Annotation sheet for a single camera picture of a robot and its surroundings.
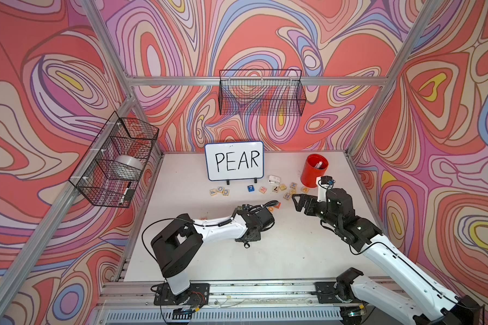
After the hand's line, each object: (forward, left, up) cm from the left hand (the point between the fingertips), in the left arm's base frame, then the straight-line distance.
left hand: (254, 237), depth 86 cm
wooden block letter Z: (+25, -5, +1) cm, 25 cm away
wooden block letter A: (+24, -27, +1) cm, 36 cm away
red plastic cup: (+31, -29, +6) cm, 43 cm away
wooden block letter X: (+28, -21, 0) cm, 35 cm away
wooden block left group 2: (+25, +16, +1) cm, 30 cm away
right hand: (+7, -18, +18) cm, 26 cm away
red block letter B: (+15, -12, 0) cm, 19 cm away
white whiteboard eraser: (+30, -11, +2) cm, 32 cm away
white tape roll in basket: (+16, +46, +31) cm, 58 cm away
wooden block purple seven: (+25, -11, +1) cm, 27 cm away
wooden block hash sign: (+27, -16, 0) cm, 31 cm away
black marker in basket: (+7, +47, +25) cm, 54 cm away
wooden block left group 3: (+23, +14, 0) cm, 27 cm away
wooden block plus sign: (+24, -20, 0) cm, 31 cm away
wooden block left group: (+24, +20, 0) cm, 31 cm away
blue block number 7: (+26, +1, +1) cm, 26 cm away
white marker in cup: (+33, -33, +11) cm, 48 cm away
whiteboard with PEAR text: (+36, +9, +11) cm, 38 cm away
